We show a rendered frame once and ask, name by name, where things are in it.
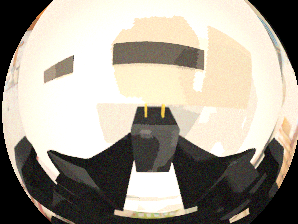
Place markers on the black two-prong plug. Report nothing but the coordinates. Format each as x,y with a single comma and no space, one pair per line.
154,135

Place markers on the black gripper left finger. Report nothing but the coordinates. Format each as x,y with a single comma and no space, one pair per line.
108,172

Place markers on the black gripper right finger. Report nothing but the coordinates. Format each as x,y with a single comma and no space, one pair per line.
199,171

